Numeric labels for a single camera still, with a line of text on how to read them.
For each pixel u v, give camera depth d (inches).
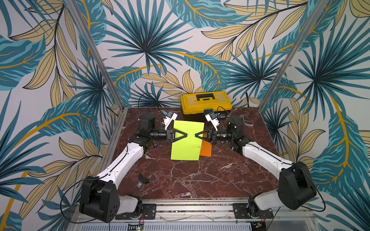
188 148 28.3
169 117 25.9
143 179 33.5
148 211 28.8
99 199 15.6
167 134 24.8
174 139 25.9
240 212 28.9
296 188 16.7
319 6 27.0
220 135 26.6
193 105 39.6
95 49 33.0
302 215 29.3
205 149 28.8
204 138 27.6
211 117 26.5
